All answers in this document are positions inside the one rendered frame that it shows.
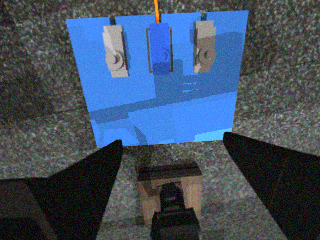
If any blue micro servo with orange cable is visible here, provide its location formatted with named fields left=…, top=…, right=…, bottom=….
left=150, top=0, right=170, bottom=75

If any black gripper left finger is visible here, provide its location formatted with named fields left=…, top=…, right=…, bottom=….
left=0, top=139, right=123, bottom=240

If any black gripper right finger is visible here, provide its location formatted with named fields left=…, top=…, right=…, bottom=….
left=223, top=132, right=320, bottom=240

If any blue flat panel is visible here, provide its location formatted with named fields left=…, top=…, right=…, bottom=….
left=66, top=10, right=249, bottom=148

